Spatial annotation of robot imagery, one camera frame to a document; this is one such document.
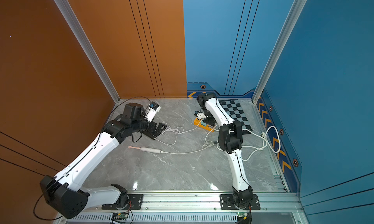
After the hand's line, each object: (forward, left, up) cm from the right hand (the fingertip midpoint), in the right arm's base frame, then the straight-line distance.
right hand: (215, 121), depth 96 cm
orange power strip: (+4, +12, -7) cm, 15 cm away
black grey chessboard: (+15, -16, -4) cm, 22 cm away
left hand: (-11, +32, +16) cm, 38 cm away
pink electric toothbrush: (-17, +41, -6) cm, 45 cm away
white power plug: (-4, -33, -9) cm, 35 cm away
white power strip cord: (-15, -29, -8) cm, 34 cm away
